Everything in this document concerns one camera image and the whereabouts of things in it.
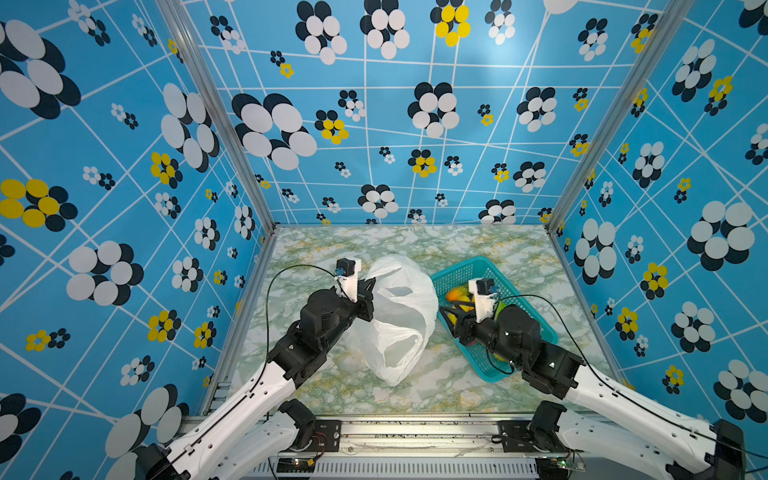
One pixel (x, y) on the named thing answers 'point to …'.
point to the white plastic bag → (405, 308)
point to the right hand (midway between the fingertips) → (451, 305)
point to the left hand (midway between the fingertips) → (376, 278)
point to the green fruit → (500, 307)
